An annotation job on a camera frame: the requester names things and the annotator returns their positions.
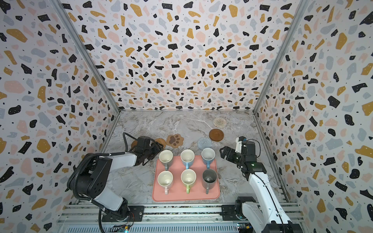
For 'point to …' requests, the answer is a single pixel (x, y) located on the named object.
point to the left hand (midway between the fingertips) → (162, 145)
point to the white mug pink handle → (165, 179)
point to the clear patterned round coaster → (219, 122)
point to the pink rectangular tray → (178, 183)
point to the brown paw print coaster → (174, 140)
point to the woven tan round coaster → (161, 141)
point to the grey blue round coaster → (203, 142)
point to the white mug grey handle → (165, 157)
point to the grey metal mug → (209, 178)
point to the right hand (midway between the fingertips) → (225, 149)
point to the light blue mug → (208, 155)
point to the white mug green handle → (188, 178)
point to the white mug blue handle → (187, 157)
